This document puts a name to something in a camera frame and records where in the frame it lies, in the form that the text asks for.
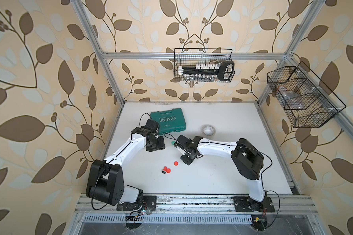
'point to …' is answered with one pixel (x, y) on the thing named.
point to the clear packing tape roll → (209, 129)
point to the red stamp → (164, 170)
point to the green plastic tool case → (170, 121)
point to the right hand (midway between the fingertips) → (187, 158)
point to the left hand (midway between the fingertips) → (160, 145)
